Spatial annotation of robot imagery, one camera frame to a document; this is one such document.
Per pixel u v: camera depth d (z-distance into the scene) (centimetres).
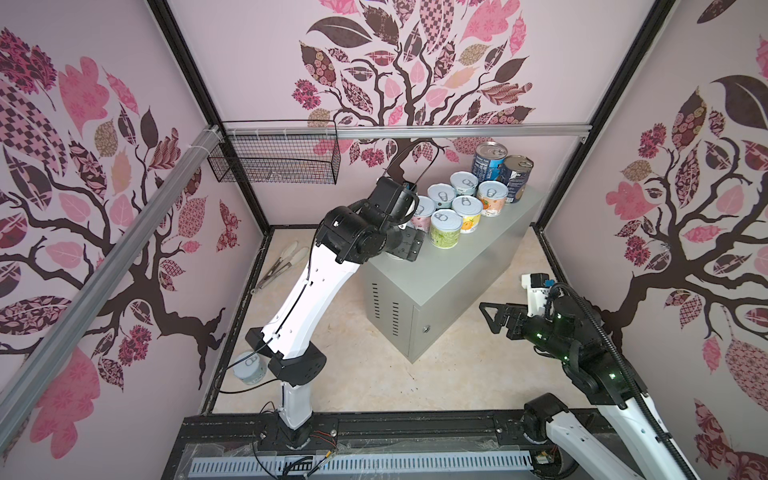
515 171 72
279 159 122
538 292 60
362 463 70
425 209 69
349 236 40
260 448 72
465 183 76
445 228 66
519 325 58
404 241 57
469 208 70
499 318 59
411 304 60
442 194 72
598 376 45
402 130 94
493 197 72
